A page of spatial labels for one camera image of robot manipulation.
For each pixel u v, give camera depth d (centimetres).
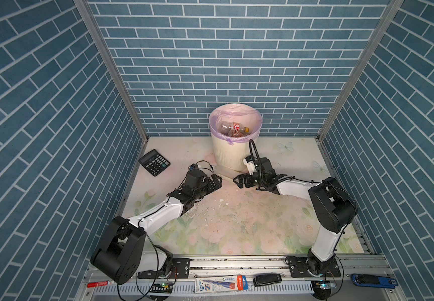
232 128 100
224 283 69
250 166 87
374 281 68
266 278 72
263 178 75
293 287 71
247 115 98
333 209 49
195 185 67
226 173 99
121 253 41
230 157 93
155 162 105
